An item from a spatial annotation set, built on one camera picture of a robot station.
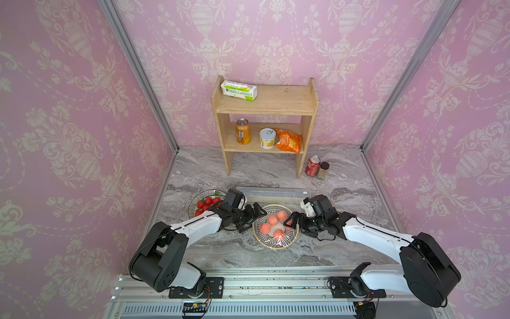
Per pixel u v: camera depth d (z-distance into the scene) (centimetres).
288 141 87
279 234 82
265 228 85
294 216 77
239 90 77
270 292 74
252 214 78
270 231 87
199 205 92
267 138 88
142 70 87
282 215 87
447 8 70
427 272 42
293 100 80
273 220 88
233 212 73
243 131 86
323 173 104
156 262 43
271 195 93
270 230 87
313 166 100
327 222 66
